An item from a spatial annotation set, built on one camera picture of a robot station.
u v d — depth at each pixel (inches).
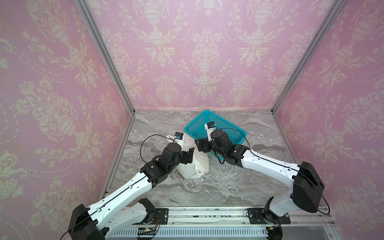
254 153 21.5
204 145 27.6
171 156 21.6
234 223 28.7
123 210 21.9
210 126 27.5
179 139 25.5
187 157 26.1
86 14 28.2
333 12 27.5
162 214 29.4
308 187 16.5
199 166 31.8
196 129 41.7
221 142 23.8
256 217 28.7
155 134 24.5
